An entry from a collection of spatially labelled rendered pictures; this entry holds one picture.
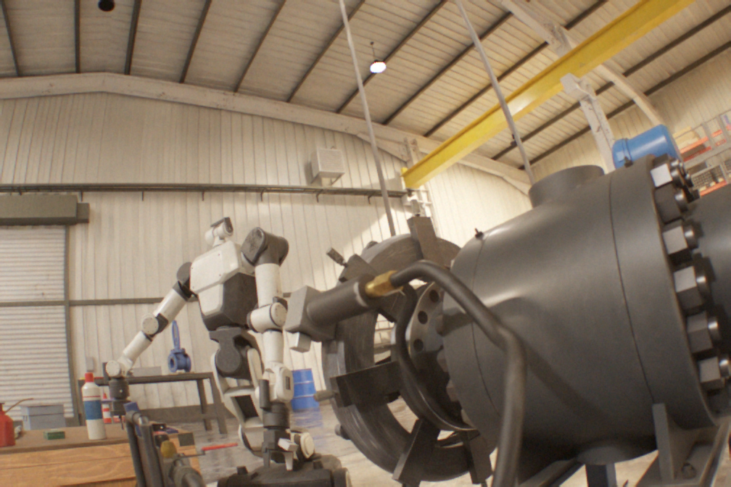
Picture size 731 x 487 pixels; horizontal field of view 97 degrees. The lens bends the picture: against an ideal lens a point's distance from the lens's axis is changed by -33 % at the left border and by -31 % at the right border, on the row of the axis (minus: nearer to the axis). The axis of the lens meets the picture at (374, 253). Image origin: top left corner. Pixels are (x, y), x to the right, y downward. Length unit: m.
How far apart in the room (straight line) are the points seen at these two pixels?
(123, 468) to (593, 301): 1.38
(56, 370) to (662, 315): 9.33
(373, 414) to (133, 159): 9.97
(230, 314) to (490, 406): 1.00
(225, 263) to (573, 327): 1.21
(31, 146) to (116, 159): 2.25
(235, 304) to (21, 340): 8.29
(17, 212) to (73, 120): 2.83
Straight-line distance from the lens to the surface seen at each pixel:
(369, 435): 1.11
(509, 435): 0.54
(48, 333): 9.53
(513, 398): 0.55
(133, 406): 1.54
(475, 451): 1.34
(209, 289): 1.67
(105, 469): 1.53
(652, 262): 0.71
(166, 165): 10.70
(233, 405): 1.69
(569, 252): 0.79
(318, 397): 1.00
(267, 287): 1.53
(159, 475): 0.90
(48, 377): 9.45
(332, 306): 0.97
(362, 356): 1.11
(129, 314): 9.47
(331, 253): 1.10
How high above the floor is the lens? 0.60
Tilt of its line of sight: 15 degrees up
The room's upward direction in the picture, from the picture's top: 11 degrees counter-clockwise
